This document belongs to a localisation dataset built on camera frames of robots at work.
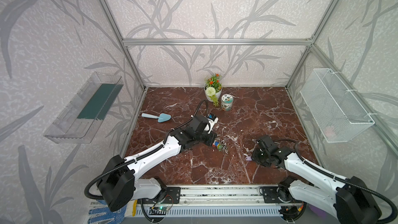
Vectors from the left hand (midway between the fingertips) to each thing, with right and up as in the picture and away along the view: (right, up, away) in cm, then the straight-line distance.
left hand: (218, 132), depth 79 cm
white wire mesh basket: (+49, +12, -14) cm, 52 cm away
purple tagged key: (+17, -15, +5) cm, 23 cm away
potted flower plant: (-3, +24, +20) cm, 31 cm away
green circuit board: (-28, -35, -7) cm, 46 cm away
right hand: (+19, -13, +7) cm, 24 cm away
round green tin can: (+7, +15, +23) cm, 28 cm away
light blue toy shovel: (-37, +5, +23) cm, 44 cm away
